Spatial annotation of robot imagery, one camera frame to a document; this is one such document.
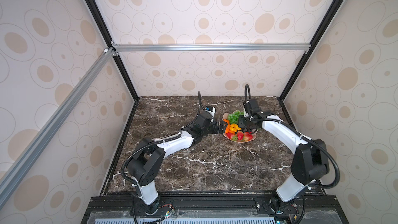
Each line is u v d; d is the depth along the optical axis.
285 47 0.90
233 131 0.97
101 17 0.80
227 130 0.96
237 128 0.96
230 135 0.94
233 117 0.99
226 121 0.99
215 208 0.74
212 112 0.80
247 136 0.92
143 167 0.46
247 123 0.79
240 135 0.92
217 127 0.77
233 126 0.97
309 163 0.45
